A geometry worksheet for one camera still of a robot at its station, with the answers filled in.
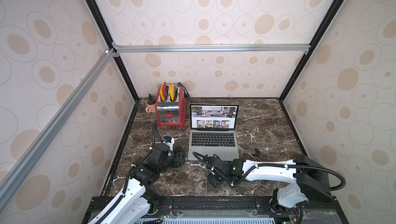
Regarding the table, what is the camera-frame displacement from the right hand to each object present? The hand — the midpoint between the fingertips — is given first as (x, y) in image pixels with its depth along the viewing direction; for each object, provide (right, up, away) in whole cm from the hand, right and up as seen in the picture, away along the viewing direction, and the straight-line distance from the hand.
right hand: (210, 183), depth 79 cm
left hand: (-13, +15, -1) cm, 19 cm away
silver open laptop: (+4, +24, +24) cm, 34 cm away
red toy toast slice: (-27, +50, +16) cm, 59 cm away
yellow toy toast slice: (-23, +49, +17) cm, 56 cm away
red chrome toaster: (-23, +40, +14) cm, 49 cm away
